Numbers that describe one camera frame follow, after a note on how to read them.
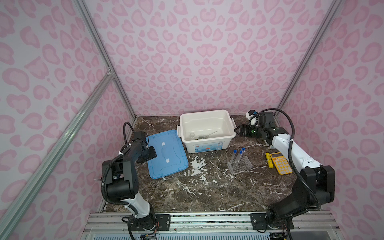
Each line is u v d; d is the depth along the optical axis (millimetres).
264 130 644
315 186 434
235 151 1001
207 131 1068
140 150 580
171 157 960
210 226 730
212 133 1058
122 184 467
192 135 980
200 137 1017
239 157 885
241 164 924
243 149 1007
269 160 923
